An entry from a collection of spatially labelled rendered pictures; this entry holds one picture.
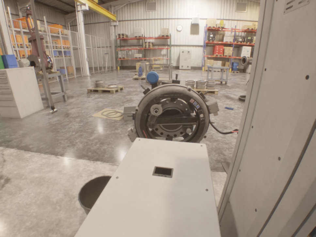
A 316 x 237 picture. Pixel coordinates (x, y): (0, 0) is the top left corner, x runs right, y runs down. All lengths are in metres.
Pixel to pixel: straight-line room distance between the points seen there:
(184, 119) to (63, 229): 1.39
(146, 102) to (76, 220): 1.19
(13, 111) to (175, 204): 4.51
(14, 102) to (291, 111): 4.54
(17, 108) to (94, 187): 3.53
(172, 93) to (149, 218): 1.11
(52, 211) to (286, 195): 1.65
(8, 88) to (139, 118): 3.60
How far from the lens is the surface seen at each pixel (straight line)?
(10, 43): 9.06
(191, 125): 1.44
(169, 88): 1.37
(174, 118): 1.42
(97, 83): 6.19
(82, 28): 13.55
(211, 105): 1.51
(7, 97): 4.66
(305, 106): 0.33
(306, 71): 0.34
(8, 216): 1.92
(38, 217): 1.74
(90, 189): 1.33
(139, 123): 1.48
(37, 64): 5.08
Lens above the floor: 1.21
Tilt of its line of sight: 22 degrees down
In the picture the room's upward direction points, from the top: straight up
